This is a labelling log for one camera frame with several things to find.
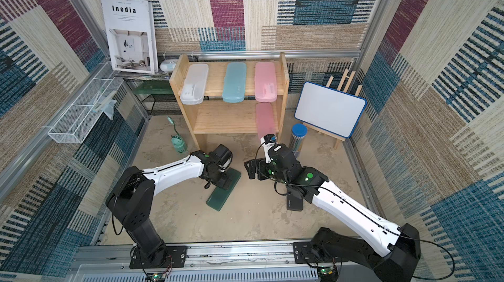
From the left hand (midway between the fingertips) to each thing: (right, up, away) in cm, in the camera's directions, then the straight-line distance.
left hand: (221, 179), depth 90 cm
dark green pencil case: (0, -7, -2) cm, 7 cm away
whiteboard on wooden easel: (+50, +31, +3) cm, 59 cm away
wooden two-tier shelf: (-4, +29, +1) cm, 29 cm away
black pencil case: (+32, -8, -8) cm, 34 cm away
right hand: (+15, +11, -17) cm, 25 cm away
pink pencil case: (+20, +27, -3) cm, 33 cm away
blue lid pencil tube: (+34, +21, -4) cm, 41 cm away
